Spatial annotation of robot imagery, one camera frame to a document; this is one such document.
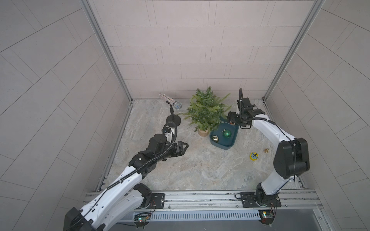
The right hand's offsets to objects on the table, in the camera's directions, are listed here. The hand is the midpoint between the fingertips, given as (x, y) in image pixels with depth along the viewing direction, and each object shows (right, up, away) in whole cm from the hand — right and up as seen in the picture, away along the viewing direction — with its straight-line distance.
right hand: (230, 118), depth 91 cm
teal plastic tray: (-5, -16, 0) cm, 16 cm away
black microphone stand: (-39, -2, +10) cm, 40 cm away
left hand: (-28, -14, -18) cm, 35 cm away
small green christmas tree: (-18, +5, -21) cm, 28 cm away
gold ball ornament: (-10, -12, -2) cm, 16 cm away
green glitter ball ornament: (-2, -10, 0) cm, 10 cm away
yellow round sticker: (+12, -23, -6) cm, 26 cm away
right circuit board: (+11, -46, -23) cm, 53 cm away
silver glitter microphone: (-33, +8, -10) cm, 36 cm away
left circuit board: (-47, -44, -27) cm, 70 cm away
